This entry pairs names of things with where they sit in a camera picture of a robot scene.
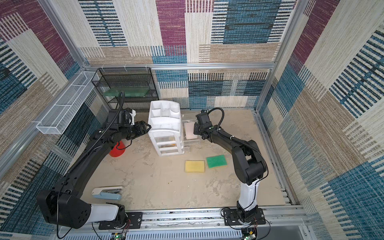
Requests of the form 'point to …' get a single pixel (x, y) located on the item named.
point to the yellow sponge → (194, 166)
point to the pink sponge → (189, 126)
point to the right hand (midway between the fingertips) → (201, 128)
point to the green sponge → (216, 161)
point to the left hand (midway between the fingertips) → (147, 127)
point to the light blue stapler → (111, 193)
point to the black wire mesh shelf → (136, 83)
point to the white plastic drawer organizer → (164, 127)
